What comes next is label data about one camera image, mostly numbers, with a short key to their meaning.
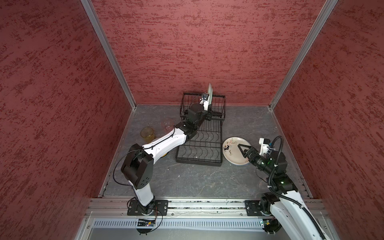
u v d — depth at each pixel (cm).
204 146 95
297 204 51
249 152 68
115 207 76
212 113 72
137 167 45
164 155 52
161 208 74
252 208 74
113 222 71
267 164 63
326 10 72
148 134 100
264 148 71
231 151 93
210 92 78
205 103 69
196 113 60
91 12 72
